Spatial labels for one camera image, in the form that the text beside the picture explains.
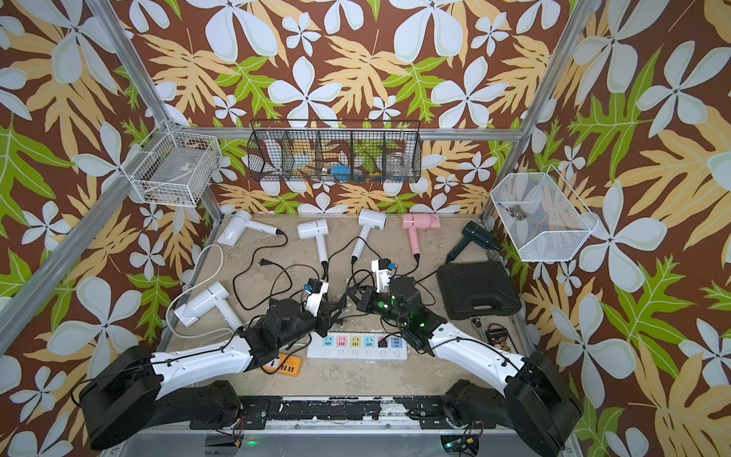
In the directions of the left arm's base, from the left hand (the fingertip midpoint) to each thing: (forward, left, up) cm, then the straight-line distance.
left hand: (343, 302), depth 79 cm
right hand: (0, 0, +6) cm, 6 cm away
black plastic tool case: (+10, -44, -9) cm, 46 cm away
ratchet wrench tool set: (-4, -48, -14) cm, 50 cm away
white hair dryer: (+36, +12, -10) cm, 39 cm away
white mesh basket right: (+22, -60, +12) cm, 65 cm away
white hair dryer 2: (+40, -7, -8) cm, 42 cm away
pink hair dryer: (+42, -28, -11) cm, 52 cm away
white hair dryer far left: (+38, +45, -10) cm, 60 cm away
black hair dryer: (+35, -49, -9) cm, 60 cm away
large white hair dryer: (+7, +43, -9) cm, 44 cm away
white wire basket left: (+34, +52, +20) cm, 65 cm away
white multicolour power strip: (-8, -4, -12) cm, 15 cm away
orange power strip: (-15, +14, -12) cm, 24 cm away
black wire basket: (+50, +4, +16) cm, 52 cm away
